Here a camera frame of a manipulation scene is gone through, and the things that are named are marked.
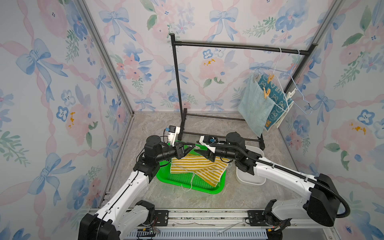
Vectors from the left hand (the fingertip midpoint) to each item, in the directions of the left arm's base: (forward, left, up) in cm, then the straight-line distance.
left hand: (194, 145), depth 69 cm
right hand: (+2, -2, -1) cm, 3 cm away
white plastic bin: (-5, -29, -25) cm, 39 cm away
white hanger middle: (+24, -46, +4) cm, 52 cm away
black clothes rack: (+38, +9, -21) cm, 44 cm away
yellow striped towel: (0, -4, -21) cm, 21 cm away
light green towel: (+27, -35, -3) cm, 44 cm away
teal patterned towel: (+29, -45, +8) cm, 54 cm away
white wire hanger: (-1, +1, 0) cm, 1 cm away
